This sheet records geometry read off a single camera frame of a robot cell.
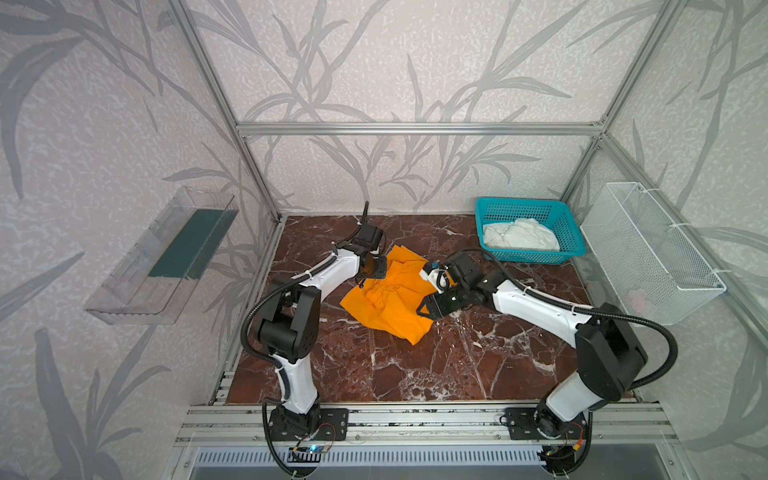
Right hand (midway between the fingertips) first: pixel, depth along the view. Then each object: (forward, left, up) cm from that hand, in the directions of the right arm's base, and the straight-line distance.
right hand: (423, 300), depth 85 cm
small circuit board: (-34, +28, -10) cm, 45 cm away
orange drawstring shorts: (+3, +9, -6) cm, 11 cm away
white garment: (+32, -39, -8) cm, 51 cm away
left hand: (+16, +13, -2) cm, 20 cm away
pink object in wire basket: (-5, -53, +9) cm, 54 cm away
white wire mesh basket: (-6, -49, +22) cm, 54 cm away
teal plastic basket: (+40, -52, -7) cm, 66 cm away
